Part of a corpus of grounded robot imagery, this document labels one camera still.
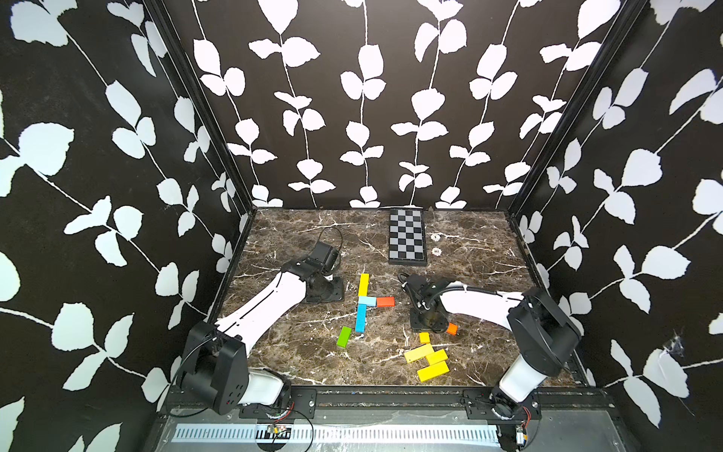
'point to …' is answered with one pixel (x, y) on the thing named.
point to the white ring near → (436, 250)
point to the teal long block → (361, 318)
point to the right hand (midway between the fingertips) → (414, 326)
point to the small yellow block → (437, 357)
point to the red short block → (386, 301)
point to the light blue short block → (368, 300)
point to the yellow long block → (364, 284)
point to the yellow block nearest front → (432, 371)
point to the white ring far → (435, 236)
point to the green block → (344, 338)
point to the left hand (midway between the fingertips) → (340, 291)
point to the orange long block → (452, 329)
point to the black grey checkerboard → (406, 237)
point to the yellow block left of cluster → (418, 353)
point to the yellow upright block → (425, 337)
